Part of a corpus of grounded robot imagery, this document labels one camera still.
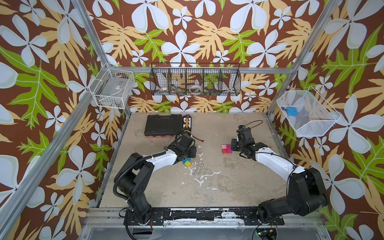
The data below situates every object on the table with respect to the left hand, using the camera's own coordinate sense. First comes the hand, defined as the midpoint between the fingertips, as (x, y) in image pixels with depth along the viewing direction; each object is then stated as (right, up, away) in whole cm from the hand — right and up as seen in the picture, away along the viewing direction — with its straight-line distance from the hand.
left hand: (193, 148), depth 93 cm
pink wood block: (+21, 0, +6) cm, 22 cm away
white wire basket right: (+64, +20, -16) cm, 69 cm away
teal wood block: (-6, -8, -2) cm, 10 cm away
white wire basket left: (-47, +36, -7) cm, 60 cm away
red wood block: (+21, -2, +3) cm, 21 cm away
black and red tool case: (-22, +15, +15) cm, 30 cm away
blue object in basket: (+58, +23, -7) cm, 63 cm away
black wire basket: (+2, +45, +4) cm, 46 cm away
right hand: (+25, +4, -2) cm, 25 cm away
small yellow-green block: (-3, -10, -2) cm, 10 cm away
